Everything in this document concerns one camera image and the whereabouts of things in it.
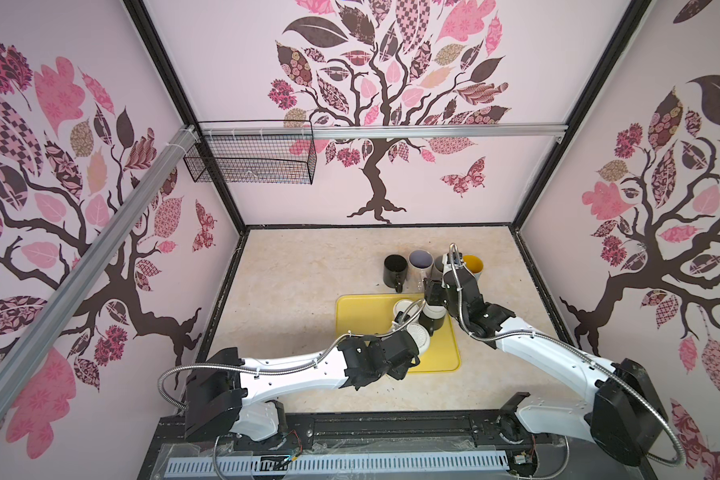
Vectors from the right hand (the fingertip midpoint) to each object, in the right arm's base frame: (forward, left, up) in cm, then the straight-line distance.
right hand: (431, 277), depth 83 cm
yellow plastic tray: (-1, +20, -20) cm, 29 cm away
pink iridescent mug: (+10, +1, -7) cm, 12 cm away
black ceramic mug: (+12, +9, -13) cm, 19 cm away
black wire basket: (+61, +65, +1) cm, 89 cm away
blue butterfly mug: (+11, -17, -9) cm, 22 cm away
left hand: (-20, +11, -8) cm, 24 cm away
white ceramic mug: (-14, +4, -9) cm, 17 cm away
